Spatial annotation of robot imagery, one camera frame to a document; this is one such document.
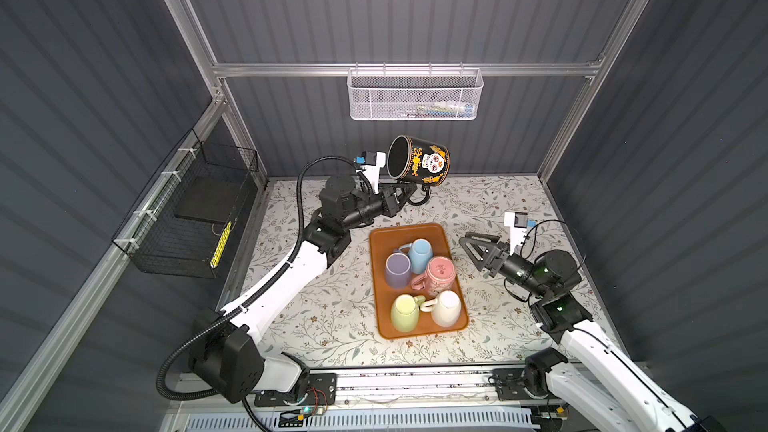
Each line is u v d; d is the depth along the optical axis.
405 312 0.76
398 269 0.86
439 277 0.81
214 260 0.66
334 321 0.85
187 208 0.72
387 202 0.61
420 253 0.88
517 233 0.62
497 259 0.60
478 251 0.69
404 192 0.68
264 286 0.45
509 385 0.74
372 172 0.62
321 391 0.72
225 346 0.40
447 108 0.91
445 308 0.77
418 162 0.63
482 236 0.69
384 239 1.02
